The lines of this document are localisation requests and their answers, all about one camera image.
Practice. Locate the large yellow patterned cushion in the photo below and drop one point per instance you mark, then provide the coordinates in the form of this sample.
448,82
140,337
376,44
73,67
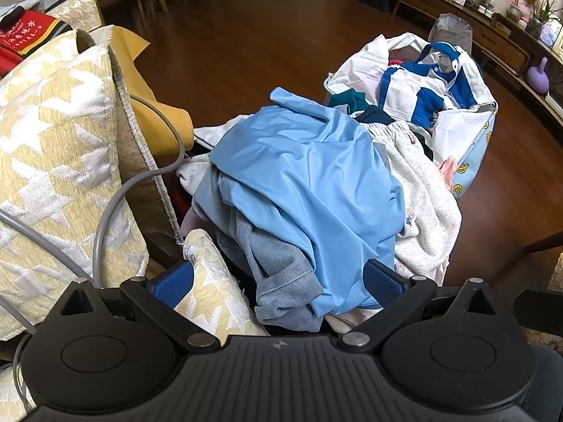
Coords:
57,162

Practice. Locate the navy garment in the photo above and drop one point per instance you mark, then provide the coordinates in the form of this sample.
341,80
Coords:
374,116

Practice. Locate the dark teal garment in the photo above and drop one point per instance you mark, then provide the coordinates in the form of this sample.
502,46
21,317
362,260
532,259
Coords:
349,99

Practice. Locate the light grey sweatpants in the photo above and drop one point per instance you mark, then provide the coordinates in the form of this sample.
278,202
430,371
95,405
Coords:
422,193

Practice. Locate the white plastic bag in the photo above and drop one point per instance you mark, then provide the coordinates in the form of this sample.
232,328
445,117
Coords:
453,30

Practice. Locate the pile of mixed clothes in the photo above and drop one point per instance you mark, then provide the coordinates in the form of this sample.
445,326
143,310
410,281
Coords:
470,154

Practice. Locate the small yellow patterned cushion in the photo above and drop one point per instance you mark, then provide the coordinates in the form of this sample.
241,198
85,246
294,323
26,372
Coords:
77,11

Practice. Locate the potted aloe plant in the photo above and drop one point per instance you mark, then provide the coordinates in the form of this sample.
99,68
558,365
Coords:
543,13

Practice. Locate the beige textured throw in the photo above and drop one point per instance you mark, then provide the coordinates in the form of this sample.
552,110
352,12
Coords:
132,140

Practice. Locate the wooden sideboard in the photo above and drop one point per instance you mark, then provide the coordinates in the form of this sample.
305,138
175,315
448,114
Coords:
497,44

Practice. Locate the mustard yellow blanket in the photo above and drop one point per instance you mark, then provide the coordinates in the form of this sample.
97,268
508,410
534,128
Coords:
176,127

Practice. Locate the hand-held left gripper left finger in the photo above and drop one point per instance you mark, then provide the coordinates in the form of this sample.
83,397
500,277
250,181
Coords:
169,283

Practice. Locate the purple kettlebell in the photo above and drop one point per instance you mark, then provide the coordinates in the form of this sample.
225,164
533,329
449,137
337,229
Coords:
539,80

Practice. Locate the grey blue denim garment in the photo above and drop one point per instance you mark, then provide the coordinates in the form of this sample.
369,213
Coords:
272,263

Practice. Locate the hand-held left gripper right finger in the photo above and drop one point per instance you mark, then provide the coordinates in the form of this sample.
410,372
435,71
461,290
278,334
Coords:
385,283

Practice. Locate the white garment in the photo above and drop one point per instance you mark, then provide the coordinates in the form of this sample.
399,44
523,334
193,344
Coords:
198,176

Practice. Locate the pink garment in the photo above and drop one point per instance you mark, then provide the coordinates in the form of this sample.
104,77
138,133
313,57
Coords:
446,173

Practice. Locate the blue white striped polo shirt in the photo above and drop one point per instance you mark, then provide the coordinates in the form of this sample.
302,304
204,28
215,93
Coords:
400,96

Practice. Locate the red black cloth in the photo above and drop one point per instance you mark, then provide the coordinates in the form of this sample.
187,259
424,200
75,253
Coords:
26,30

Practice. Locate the light blue t-shirt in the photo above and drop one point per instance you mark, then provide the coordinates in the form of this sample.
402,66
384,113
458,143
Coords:
308,176

